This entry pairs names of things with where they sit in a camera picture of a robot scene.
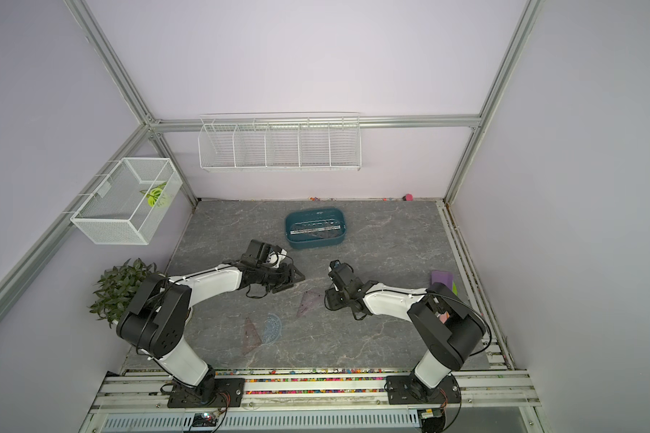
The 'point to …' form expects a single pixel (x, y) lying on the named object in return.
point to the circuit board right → (432, 420)
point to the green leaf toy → (153, 193)
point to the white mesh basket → (128, 204)
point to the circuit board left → (204, 419)
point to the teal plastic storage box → (314, 227)
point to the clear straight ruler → (313, 230)
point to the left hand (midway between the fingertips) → (299, 281)
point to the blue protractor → (273, 330)
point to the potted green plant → (116, 289)
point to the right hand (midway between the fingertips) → (333, 292)
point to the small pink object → (409, 197)
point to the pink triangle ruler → (309, 299)
